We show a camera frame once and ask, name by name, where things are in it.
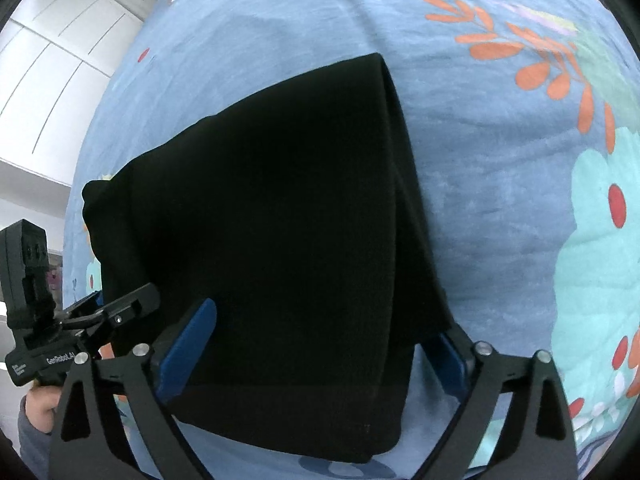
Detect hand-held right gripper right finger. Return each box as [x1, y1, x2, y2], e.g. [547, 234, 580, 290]
[410, 322, 581, 480]

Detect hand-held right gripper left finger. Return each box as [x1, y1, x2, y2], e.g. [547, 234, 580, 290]
[47, 297, 218, 480]

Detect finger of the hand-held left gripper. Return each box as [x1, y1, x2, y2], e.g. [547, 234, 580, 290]
[70, 282, 162, 358]
[62, 290, 106, 318]

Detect black pants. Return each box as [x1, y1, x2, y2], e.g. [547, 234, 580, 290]
[81, 52, 468, 465]

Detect person's left forearm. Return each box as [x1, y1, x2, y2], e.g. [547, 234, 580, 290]
[17, 395, 53, 480]

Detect person's left hand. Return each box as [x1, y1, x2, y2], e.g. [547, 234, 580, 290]
[22, 382, 63, 436]

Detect blue printed bed sheet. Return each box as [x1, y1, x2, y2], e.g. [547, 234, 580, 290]
[62, 0, 640, 480]

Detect white wardrobe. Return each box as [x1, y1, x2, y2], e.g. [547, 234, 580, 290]
[0, 0, 151, 181]

